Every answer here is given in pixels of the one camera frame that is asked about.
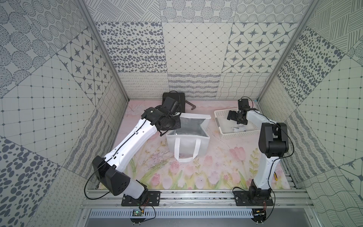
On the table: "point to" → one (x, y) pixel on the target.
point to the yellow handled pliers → (275, 176)
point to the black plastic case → (179, 97)
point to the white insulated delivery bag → (191, 140)
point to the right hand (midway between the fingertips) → (235, 119)
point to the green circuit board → (136, 212)
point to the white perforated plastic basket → (228, 128)
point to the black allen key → (187, 101)
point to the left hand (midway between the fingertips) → (177, 121)
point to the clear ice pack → (238, 129)
